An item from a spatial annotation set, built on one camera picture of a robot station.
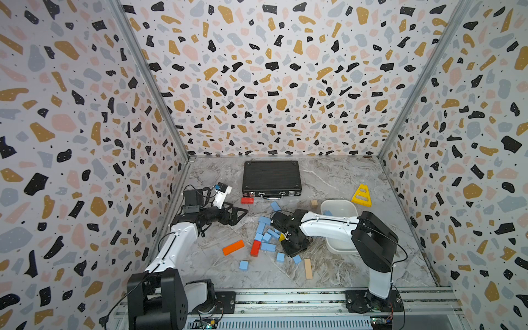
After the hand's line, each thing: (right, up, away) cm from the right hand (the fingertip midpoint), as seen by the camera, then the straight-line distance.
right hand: (291, 255), depth 85 cm
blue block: (-7, +18, +15) cm, 24 cm away
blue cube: (-4, 0, -3) cm, 5 cm away
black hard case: (-9, +31, +18) cm, 36 cm away
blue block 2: (-13, +10, +7) cm, 18 cm away
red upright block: (-15, +2, 0) cm, 15 cm away
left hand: (-21, +20, -3) cm, 29 cm away
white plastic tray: (+24, +18, +12) cm, 32 cm away
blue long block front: (+2, -1, -2) cm, 3 cm away
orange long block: (-24, +3, +1) cm, 25 cm away
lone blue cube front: (-19, -2, -5) cm, 20 cm away
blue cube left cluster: (-14, +7, +3) cm, 16 cm away
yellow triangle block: (+38, +22, +19) cm, 48 cm away
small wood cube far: (+12, +19, +15) cm, 27 cm away
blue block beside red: (-10, +3, +1) cm, 11 cm away
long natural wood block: (+6, -4, -4) cm, 9 cm away
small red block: (-21, +20, +17) cm, 33 cm away
